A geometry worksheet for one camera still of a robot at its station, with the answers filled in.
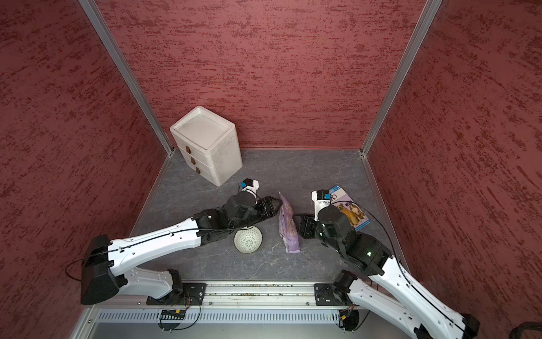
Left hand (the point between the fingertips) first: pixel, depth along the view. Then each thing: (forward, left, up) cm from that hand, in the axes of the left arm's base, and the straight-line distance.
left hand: (277, 209), depth 71 cm
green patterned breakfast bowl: (-4, +12, -21) cm, 25 cm away
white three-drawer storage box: (+30, +30, +2) cm, 42 cm away
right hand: (-4, -7, 0) cm, 8 cm away
